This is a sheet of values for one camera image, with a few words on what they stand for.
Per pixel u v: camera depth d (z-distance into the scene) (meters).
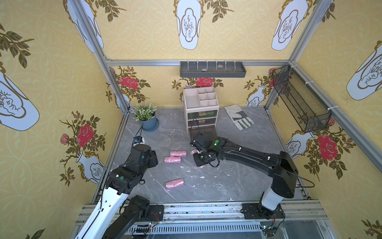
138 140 0.62
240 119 1.13
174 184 0.80
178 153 0.92
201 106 0.89
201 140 0.62
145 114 0.95
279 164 0.49
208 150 0.59
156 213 0.73
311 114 0.84
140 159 0.51
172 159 0.90
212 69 0.92
